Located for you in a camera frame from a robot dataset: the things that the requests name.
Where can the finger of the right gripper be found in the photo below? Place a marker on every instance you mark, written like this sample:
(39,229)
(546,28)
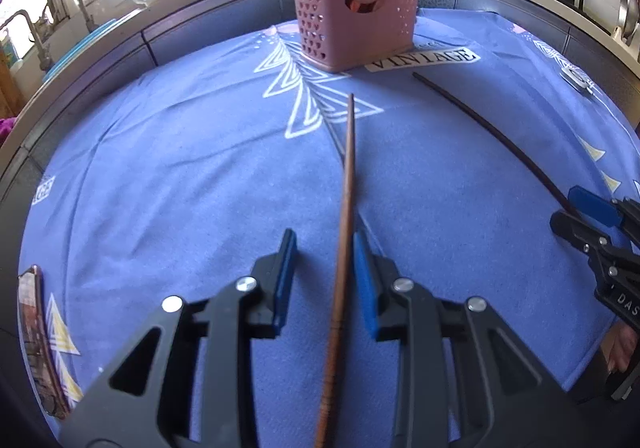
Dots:
(580,235)
(590,204)

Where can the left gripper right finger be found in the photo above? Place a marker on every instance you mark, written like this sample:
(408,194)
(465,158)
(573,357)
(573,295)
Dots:
(465,378)

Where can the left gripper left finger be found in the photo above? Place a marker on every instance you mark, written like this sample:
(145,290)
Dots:
(184,378)

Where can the brown wooden chopstick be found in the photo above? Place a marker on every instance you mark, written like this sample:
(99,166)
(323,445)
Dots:
(332,367)

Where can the dark thin chopstick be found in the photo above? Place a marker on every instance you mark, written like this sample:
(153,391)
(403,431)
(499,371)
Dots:
(504,140)

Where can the chrome kitchen faucet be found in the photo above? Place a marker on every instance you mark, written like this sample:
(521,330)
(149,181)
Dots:
(81,7)

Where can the person's right hand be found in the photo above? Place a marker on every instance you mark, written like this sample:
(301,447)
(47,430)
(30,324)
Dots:
(618,346)

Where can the white square device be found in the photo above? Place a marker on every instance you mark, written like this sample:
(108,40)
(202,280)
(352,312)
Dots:
(575,78)

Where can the blue patterned tablecloth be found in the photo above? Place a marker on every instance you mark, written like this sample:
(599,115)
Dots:
(180,180)

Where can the smartphone with patterned case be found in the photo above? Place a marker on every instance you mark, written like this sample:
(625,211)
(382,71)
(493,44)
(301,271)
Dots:
(34,336)

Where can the magenta cloth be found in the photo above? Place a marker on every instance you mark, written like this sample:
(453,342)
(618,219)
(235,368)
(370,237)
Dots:
(6,127)

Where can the blue plastic basin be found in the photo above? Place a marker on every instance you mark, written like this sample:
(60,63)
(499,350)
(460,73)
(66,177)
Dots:
(78,49)

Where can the pink smiley utensil holder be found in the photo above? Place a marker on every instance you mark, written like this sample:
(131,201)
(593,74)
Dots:
(337,35)

